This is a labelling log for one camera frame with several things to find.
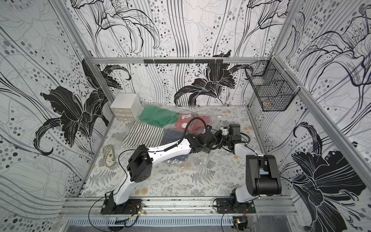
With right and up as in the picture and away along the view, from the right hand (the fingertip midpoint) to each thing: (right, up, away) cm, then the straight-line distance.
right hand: (208, 134), depth 89 cm
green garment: (-37, +12, +21) cm, 44 cm away
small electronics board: (+14, -42, -18) cm, 48 cm away
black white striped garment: (-47, -1, +12) cm, 48 cm away
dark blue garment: (-25, -2, +9) cm, 26 cm away
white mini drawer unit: (-57, +18, +13) cm, 62 cm away
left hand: (-3, -6, 0) cm, 7 cm away
